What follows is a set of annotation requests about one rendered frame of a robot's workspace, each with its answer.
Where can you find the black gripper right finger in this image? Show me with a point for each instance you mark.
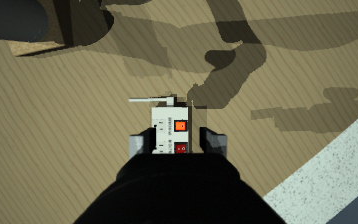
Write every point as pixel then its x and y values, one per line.
pixel 212 142

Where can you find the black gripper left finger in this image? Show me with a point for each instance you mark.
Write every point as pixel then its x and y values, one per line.
pixel 144 142

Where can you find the white power strip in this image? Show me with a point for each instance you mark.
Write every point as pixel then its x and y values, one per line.
pixel 171 126

